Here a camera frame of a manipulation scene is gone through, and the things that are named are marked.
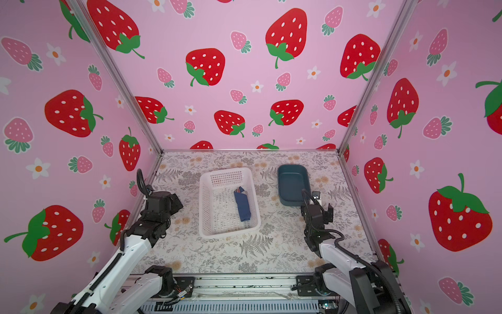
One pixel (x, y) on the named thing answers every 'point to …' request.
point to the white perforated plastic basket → (219, 214)
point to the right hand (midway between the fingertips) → (320, 203)
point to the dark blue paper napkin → (242, 203)
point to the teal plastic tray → (292, 180)
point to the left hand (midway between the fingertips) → (166, 201)
